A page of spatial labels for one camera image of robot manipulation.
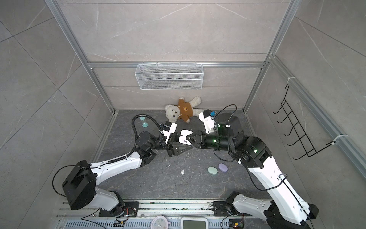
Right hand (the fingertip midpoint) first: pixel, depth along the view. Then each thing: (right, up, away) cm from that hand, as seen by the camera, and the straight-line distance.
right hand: (187, 137), depth 57 cm
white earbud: (-3, -25, +29) cm, 38 cm away
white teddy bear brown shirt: (-2, +15, +53) cm, 55 cm away
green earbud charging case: (+16, -24, +29) cm, 41 cm away
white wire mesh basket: (-12, +39, +44) cm, 60 cm away
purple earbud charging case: (+22, -22, +29) cm, 43 cm away
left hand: (+2, -3, +1) cm, 3 cm away
